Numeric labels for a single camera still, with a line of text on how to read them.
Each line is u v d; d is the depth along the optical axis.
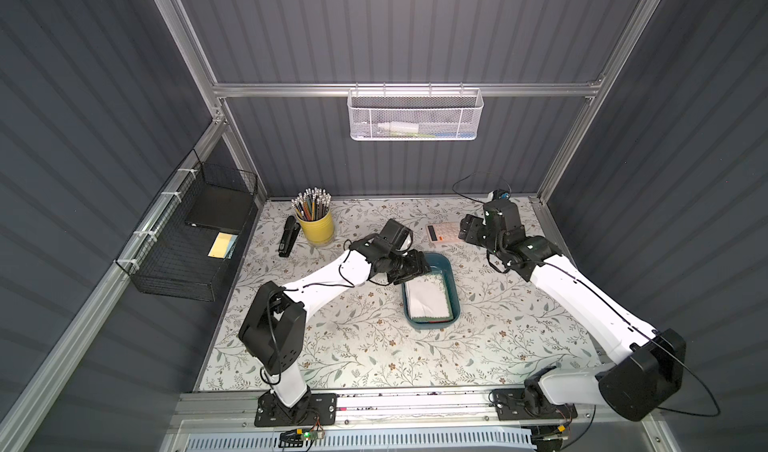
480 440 0.77
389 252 0.67
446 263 0.96
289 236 1.07
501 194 0.69
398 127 0.93
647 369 0.39
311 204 0.98
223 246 0.75
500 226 0.59
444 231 1.08
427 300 0.91
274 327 0.45
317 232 1.01
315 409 0.74
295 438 0.72
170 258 0.70
